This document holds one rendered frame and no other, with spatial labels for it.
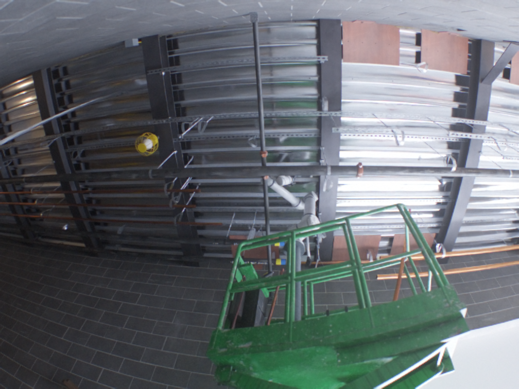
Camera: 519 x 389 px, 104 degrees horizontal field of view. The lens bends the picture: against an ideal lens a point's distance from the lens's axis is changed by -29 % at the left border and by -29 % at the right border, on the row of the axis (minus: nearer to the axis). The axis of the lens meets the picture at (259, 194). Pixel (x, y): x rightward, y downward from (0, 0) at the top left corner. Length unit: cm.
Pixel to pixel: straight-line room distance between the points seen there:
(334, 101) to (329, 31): 71
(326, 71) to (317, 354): 241
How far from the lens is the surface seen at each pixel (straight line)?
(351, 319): 169
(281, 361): 179
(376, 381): 161
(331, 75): 291
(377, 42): 320
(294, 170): 244
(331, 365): 185
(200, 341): 335
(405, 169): 265
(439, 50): 350
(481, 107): 365
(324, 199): 332
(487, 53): 364
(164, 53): 335
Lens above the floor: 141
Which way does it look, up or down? 61 degrees up
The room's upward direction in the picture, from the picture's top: 12 degrees clockwise
